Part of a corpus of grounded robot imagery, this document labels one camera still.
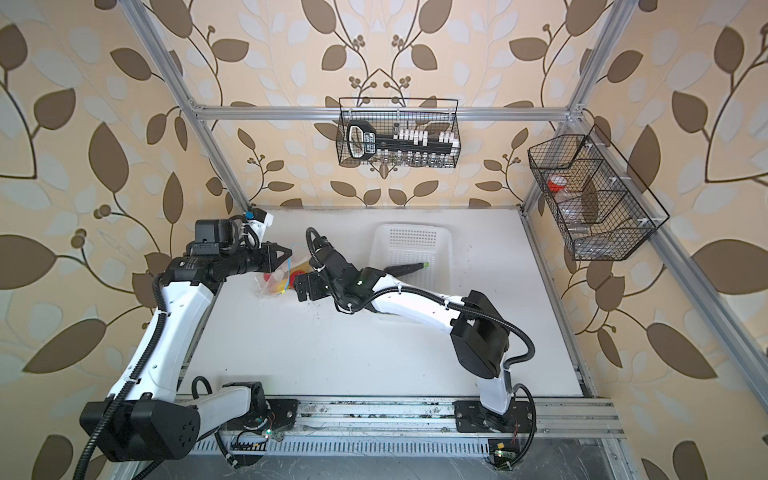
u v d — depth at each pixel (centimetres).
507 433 71
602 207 74
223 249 59
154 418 37
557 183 81
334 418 75
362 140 83
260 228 67
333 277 60
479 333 46
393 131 80
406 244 105
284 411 76
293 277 74
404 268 99
